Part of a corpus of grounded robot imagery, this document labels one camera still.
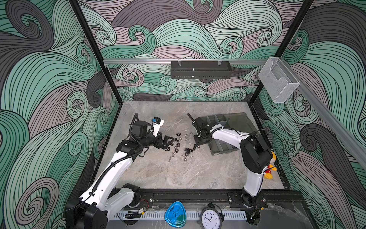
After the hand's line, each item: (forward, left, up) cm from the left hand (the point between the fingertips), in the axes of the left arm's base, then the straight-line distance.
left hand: (167, 135), depth 75 cm
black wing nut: (+13, -6, -21) cm, 26 cm away
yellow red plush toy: (-15, -56, -16) cm, 60 cm away
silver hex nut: (-5, -11, -21) cm, 24 cm away
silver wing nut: (+10, -12, -21) cm, 26 cm away
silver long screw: (-6, 0, -21) cm, 22 cm away
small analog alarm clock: (-35, -23, -18) cm, 45 cm away
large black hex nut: (+5, -6, -21) cm, 23 cm away
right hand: (+6, -19, -18) cm, 27 cm away
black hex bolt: (+4, -17, -20) cm, 26 cm away
